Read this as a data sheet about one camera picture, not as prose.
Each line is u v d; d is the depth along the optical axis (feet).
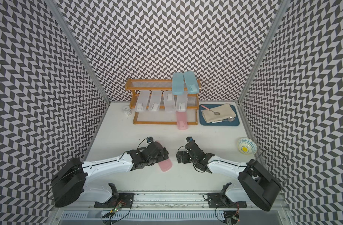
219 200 2.12
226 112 3.64
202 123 3.47
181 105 3.08
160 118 3.55
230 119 3.36
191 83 2.92
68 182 1.36
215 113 3.61
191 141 2.57
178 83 2.92
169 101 3.24
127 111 3.50
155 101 3.18
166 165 2.77
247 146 2.99
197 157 2.14
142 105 3.09
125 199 2.37
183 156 2.46
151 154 2.07
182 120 3.32
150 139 2.53
